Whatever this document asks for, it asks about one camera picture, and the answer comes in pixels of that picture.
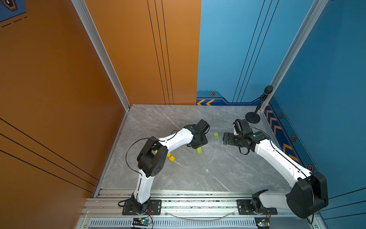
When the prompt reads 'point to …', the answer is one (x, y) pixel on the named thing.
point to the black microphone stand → (253, 117)
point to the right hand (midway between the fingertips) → (230, 139)
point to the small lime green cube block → (216, 134)
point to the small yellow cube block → (172, 158)
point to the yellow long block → (168, 155)
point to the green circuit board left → (141, 222)
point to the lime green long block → (199, 150)
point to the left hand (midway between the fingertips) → (205, 141)
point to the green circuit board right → (262, 222)
